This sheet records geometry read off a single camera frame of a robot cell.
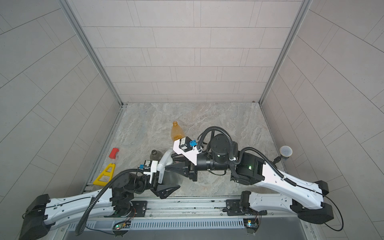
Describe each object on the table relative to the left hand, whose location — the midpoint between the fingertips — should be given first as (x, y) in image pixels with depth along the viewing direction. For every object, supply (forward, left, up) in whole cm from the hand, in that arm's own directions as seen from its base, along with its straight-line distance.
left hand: (179, 179), depth 55 cm
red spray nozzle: (+22, +43, -25) cm, 54 cm away
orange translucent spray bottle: (+36, +7, -24) cm, 44 cm away
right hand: (+1, +2, +12) cm, 12 cm away
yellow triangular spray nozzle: (+11, +44, -26) cm, 52 cm away
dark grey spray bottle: (+16, +15, -14) cm, 26 cm away
